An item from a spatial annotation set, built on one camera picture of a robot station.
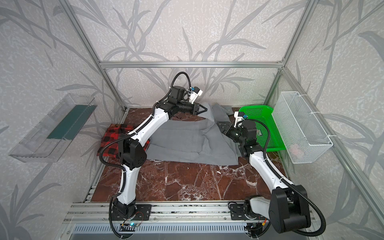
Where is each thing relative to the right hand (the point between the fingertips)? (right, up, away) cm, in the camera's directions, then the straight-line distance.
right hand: (219, 119), depth 79 cm
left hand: (-6, +8, +2) cm, 10 cm away
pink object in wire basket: (+37, -15, -5) cm, 40 cm away
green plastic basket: (+39, +4, +36) cm, 53 cm away
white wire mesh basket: (+33, -8, -19) cm, 39 cm away
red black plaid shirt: (-67, -8, +17) cm, 70 cm away
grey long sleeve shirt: (-14, -14, +22) cm, 30 cm away
